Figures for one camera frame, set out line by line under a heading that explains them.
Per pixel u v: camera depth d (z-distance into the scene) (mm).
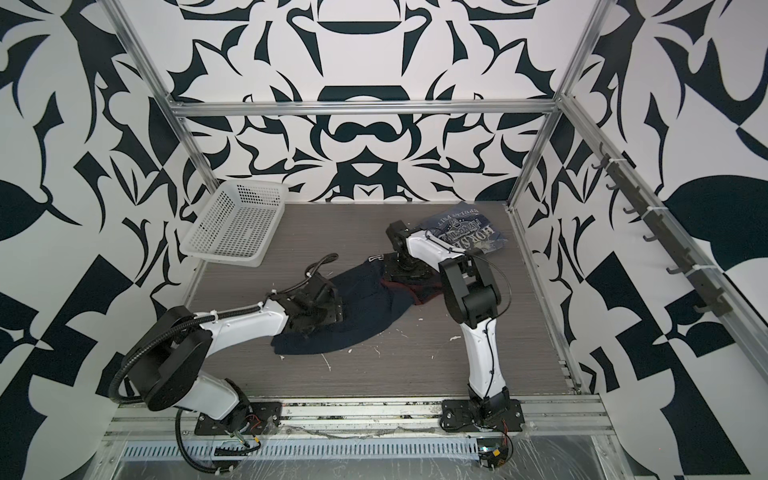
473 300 567
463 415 744
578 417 762
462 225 1082
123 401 418
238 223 1122
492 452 708
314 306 713
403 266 868
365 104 890
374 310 897
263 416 744
